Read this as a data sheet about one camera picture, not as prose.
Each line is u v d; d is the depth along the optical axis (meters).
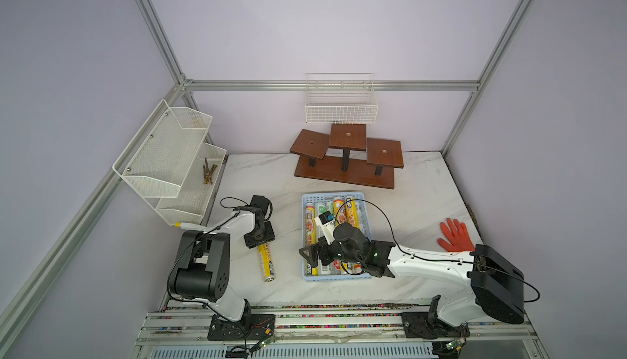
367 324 0.75
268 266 0.82
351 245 0.59
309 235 0.90
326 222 0.69
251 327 0.73
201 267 0.46
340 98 0.95
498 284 0.42
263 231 0.77
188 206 0.91
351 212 0.91
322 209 0.96
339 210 0.93
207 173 0.96
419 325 0.73
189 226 0.76
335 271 0.81
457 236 0.93
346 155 1.07
